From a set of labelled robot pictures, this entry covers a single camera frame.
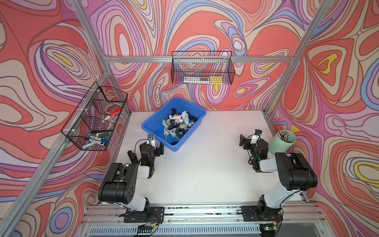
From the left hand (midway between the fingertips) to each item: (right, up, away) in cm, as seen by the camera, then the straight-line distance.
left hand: (154, 142), depth 93 cm
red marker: (-18, +20, -11) cm, 29 cm away
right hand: (+62, +2, +2) cm, 62 cm away
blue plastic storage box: (-2, +12, +8) cm, 14 cm away
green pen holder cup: (+77, +2, -9) cm, 77 cm away
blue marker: (-18, +4, -25) cm, 31 cm away
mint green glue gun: (+9, +11, +7) cm, 16 cm away
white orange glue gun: (+16, +16, +11) cm, 25 cm away
